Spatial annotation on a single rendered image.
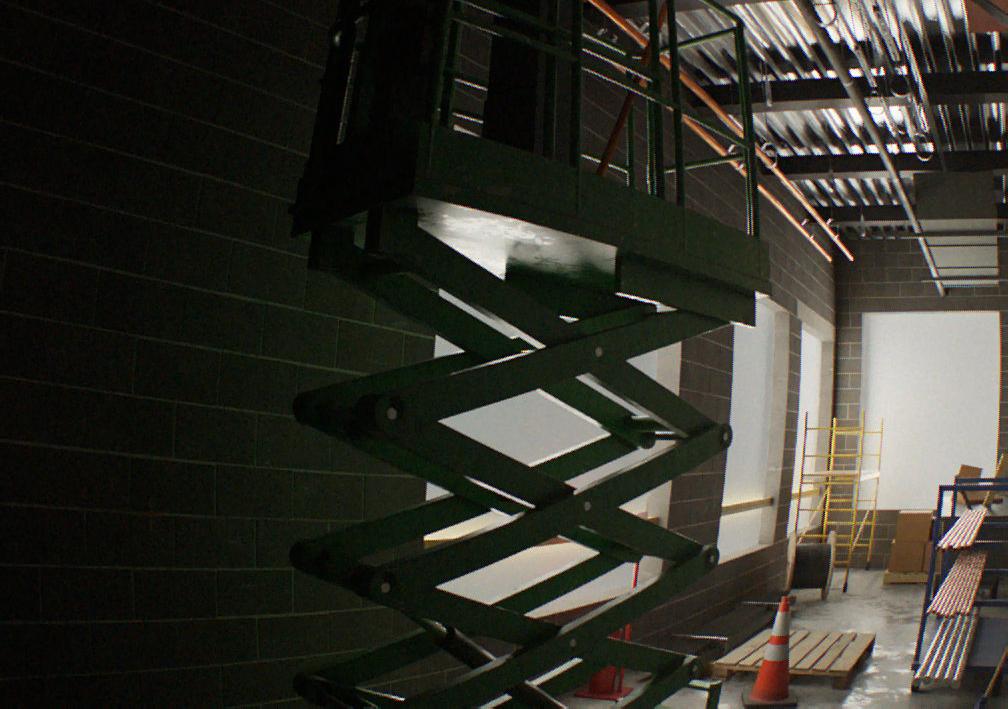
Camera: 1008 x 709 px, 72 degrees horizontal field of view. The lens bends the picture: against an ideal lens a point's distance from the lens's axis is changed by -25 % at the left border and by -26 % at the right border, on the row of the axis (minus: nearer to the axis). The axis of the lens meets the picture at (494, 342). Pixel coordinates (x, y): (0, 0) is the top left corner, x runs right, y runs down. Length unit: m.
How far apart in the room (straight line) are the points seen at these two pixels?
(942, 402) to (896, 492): 1.37
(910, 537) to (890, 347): 2.93
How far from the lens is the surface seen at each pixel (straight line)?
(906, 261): 11.67
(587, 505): 2.63
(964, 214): 7.28
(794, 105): 6.87
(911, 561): 10.11
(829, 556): 8.78
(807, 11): 4.12
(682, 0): 5.35
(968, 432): 11.49
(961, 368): 11.55
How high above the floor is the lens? 1.59
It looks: 6 degrees up
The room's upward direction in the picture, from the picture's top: 4 degrees clockwise
